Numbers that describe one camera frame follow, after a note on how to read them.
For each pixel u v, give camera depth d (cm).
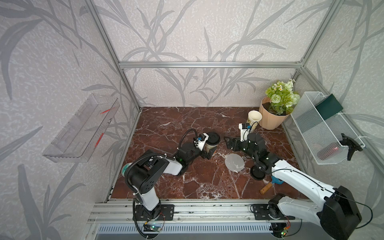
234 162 91
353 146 55
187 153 70
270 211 66
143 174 49
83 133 69
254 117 95
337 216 39
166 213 73
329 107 70
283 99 86
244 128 70
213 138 81
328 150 63
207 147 84
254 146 60
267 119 97
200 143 76
